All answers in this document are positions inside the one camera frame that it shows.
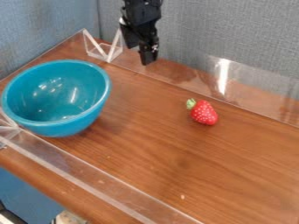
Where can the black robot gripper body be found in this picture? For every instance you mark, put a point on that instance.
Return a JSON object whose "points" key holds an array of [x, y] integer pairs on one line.
{"points": [[141, 14]]}

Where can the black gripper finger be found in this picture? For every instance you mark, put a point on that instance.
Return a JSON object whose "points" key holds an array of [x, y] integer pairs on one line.
{"points": [[132, 35], [149, 43]]}

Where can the blue plastic bowl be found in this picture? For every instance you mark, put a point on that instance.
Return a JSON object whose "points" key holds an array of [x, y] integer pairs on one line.
{"points": [[57, 98]]}

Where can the red toy strawberry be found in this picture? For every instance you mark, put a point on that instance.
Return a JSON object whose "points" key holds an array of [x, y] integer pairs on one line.
{"points": [[202, 112]]}

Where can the clear acrylic back barrier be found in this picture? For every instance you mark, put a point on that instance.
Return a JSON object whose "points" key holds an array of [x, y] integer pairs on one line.
{"points": [[250, 88]]}

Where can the clear acrylic barrier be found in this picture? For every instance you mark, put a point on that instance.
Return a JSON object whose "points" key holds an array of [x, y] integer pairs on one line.
{"points": [[136, 203], [250, 88]]}

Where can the clear acrylic front barrier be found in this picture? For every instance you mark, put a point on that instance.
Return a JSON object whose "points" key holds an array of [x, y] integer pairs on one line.
{"points": [[136, 203]]}

